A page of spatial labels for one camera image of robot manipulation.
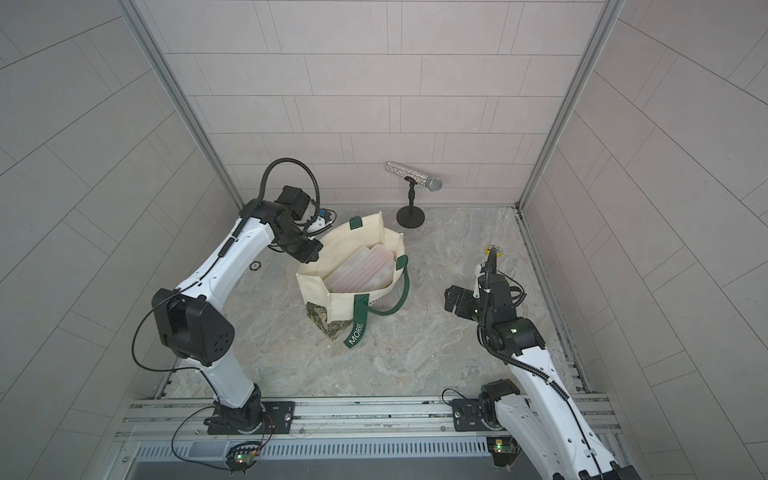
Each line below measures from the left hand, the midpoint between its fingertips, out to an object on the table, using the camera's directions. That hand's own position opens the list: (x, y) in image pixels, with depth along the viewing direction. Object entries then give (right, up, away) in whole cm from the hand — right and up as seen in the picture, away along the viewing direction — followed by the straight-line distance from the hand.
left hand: (322, 252), depth 83 cm
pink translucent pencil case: (+12, -5, +1) cm, 13 cm away
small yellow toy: (+53, 0, +19) cm, 56 cm away
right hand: (+37, -11, -4) cm, 39 cm away
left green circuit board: (-12, -43, -20) cm, 49 cm away
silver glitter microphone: (+32, +21, +10) cm, 40 cm away
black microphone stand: (+26, +11, +28) cm, 40 cm away
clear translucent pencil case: (+17, -8, -1) cm, 18 cm away
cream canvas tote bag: (+11, +6, +3) cm, 13 cm away
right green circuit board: (+46, -44, -15) cm, 66 cm away
